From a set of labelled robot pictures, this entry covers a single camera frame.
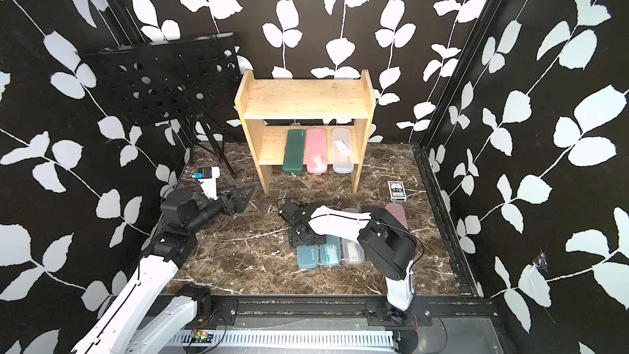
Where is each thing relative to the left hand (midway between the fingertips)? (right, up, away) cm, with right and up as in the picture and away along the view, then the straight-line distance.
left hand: (246, 185), depth 73 cm
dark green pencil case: (+13, +11, +13) cm, 22 cm away
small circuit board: (-13, -44, -3) cm, 46 cm away
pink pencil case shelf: (+21, +12, +18) cm, 30 cm away
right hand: (+15, -21, +15) cm, 30 cm away
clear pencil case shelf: (+31, +11, +15) cm, 36 cm away
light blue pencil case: (+26, -25, +12) cm, 38 cm away
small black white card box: (+55, -5, +29) cm, 62 cm away
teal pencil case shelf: (+18, -26, +10) cm, 33 cm away
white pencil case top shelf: (+34, -25, +13) cm, 44 cm away
